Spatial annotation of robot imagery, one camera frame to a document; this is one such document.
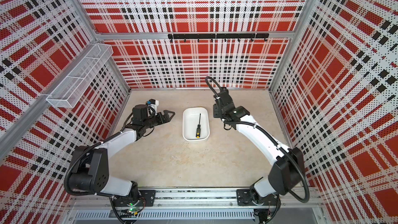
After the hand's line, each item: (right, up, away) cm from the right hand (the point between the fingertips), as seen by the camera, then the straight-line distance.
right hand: (223, 107), depth 82 cm
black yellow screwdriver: (-14, -14, +16) cm, 26 cm away
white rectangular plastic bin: (-19, -7, +23) cm, 31 cm away
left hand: (-30, -4, +8) cm, 31 cm away
